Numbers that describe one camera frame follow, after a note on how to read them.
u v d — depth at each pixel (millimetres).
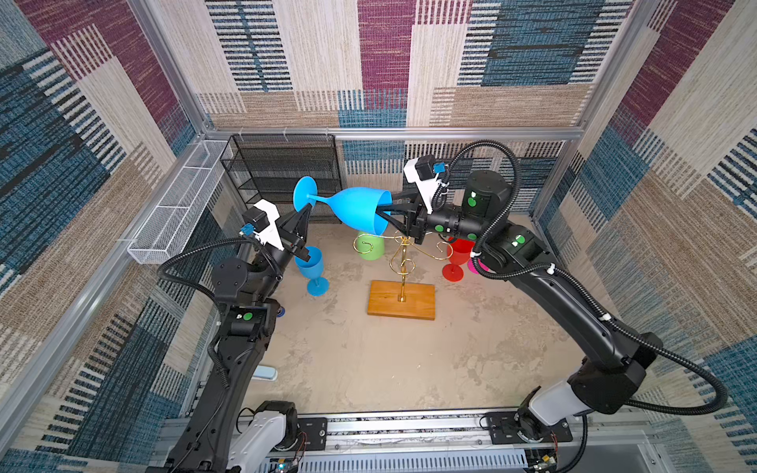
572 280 435
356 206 543
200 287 509
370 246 832
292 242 525
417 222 499
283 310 953
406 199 563
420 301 962
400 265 1076
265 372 811
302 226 594
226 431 462
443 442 730
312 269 875
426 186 484
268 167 1070
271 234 501
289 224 549
